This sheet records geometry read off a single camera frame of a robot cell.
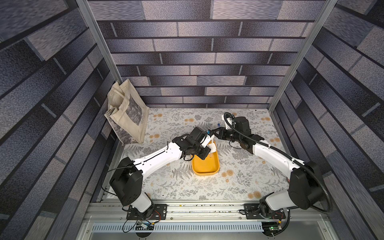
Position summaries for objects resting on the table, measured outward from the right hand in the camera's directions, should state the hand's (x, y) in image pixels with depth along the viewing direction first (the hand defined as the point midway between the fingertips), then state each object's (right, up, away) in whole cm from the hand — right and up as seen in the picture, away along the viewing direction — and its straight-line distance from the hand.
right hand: (211, 130), depth 84 cm
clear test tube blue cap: (-3, 0, -11) cm, 11 cm away
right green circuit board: (+27, -47, -14) cm, 56 cm away
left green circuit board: (-35, -46, -13) cm, 59 cm away
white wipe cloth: (0, -8, -6) cm, 10 cm away
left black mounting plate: (-27, -41, -11) cm, 51 cm away
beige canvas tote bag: (-51, +11, +7) cm, 53 cm away
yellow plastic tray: (-1, -22, +4) cm, 22 cm away
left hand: (-2, -11, -3) cm, 11 cm away
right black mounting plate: (+19, -40, -11) cm, 46 cm away
